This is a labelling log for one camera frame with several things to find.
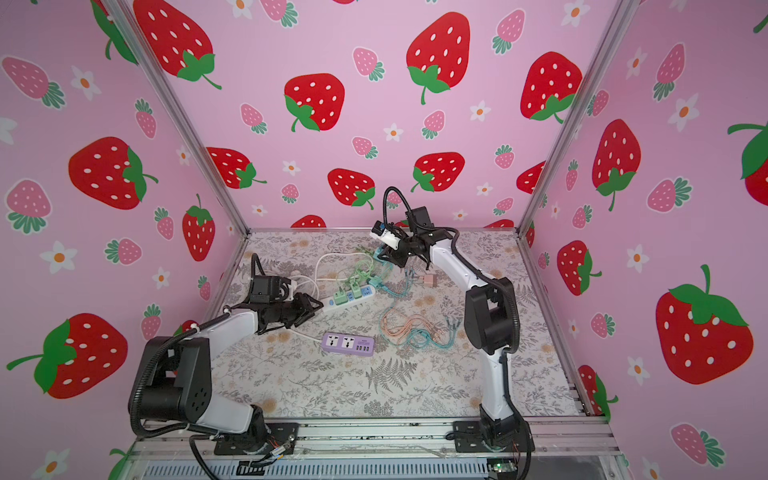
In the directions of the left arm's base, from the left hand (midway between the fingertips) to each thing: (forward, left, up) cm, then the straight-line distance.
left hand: (321, 307), depth 92 cm
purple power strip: (-10, -11, -4) cm, 16 cm away
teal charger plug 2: (+13, -16, -5) cm, 21 cm away
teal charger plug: (+12, -17, +11) cm, 23 cm away
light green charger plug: (+3, -6, +1) cm, 6 cm away
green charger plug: (+6, -10, 0) cm, 12 cm away
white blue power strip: (+3, -2, -4) cm, 5 cm away
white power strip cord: (+16, +7, -6) cm, 18 cm away
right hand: (+13, -17, +11) cm, 24 cm away
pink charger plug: (+14, -35, -4) cm, 38 cm away
